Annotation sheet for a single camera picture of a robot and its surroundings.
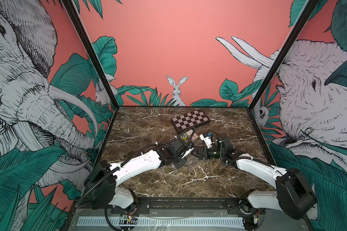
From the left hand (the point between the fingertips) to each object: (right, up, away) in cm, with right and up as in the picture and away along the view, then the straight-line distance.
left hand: (182, 155), depth 81 cm
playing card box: (+9, +8, +19) cm, 23 cm away
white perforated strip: (-13, -30, -11) cm, 35 cm away
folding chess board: (+1, +18, +26) cm, 32 cm away
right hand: (+6, +2, -1) cm, 6 cm away
